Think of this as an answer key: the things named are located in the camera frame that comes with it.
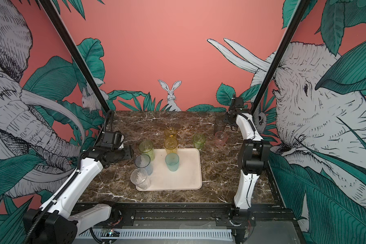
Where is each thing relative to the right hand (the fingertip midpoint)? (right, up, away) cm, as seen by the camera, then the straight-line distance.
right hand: (227, 117), depth 96 cm
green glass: (-17, -16, +11) cm, 26 cm away
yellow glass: (-38, -11, +11) cm, 41 cm away
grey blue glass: (-52, -27, -8) cm, 59 cm away
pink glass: (-2, -14, +7) cm, 16 cm away
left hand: (-57, -19, -16) cm, 62 cm away
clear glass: (-53, -36, -10) cm, 65 cm away
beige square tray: (-25, -37, -5) cm, 45 cm away
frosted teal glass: (-35, -27, -3) cm, 45 cm away
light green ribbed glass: (-50, -19, -8) cm, 54 cm away
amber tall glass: (-37, -20, +8) cm, 43 cm away
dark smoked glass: (-3, -5, +9) cm, 10 cm away
